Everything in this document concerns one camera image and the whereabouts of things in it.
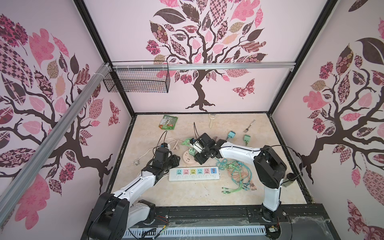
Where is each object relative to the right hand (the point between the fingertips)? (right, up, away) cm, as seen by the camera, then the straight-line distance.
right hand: (198, 153), depth 91 cm
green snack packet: (-23, +20, +23) cm, 38 cm away
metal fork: (+37, +15, +19) cm, 44 cm away
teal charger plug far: (+25, +11, +15) cm, 31 cm away
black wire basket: (-51, +56, +31) cm, 81 cm away
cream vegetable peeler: (+12, +25, +27) cm, 38 cm away
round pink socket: (-6, -3, +1) cm, 7 cm away
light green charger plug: (-4, +2, -1) cm, 4 cm away
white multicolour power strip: (-3, -11, -6) cm, 12 cm away
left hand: (-11, -3, -4) cm, 12 cm away
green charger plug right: (+35, +8, +12) cm, 38 cm away
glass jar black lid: (+49, -10, -14) cm, 52 cm away
